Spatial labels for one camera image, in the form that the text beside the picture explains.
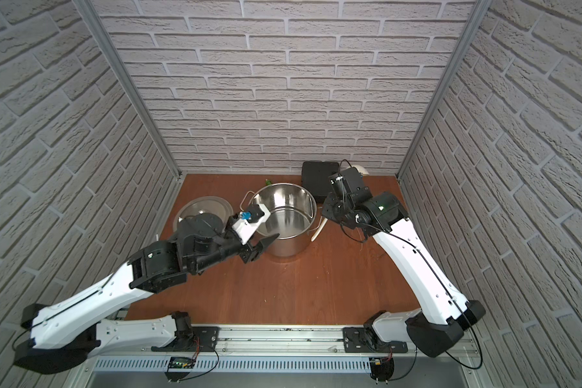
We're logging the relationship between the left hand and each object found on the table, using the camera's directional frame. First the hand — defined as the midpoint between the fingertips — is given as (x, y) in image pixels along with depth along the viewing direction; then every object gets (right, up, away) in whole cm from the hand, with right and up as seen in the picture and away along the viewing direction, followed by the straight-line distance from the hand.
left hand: (267, 214), depth 61 cm
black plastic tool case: (+16, +13, +49) cm, 53 cm away
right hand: (+17, +1, +8) cm, 19 cm away
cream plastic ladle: (+14, -5, +7) cm, 17 cm away
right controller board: (+33, -46, +9) cm, 58 cm away
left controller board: (-28, -47, +12) cm, 56 cm away
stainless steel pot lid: (-35, +1, +47) cm, 59 cm away
